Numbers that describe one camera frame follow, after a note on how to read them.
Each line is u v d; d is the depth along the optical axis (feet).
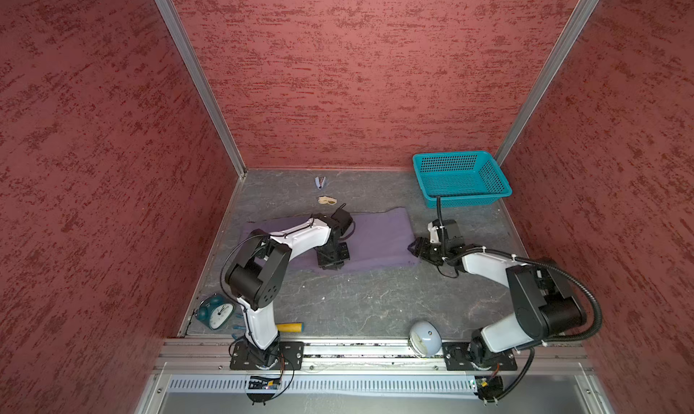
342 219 2.53
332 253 2.61
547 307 1.49
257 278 1.58
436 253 2.66
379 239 3.20
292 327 2.55
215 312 2.52
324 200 3.59
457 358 2.43
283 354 2.43
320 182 3.76
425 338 2.31
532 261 1.59
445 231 2.43
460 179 3.86
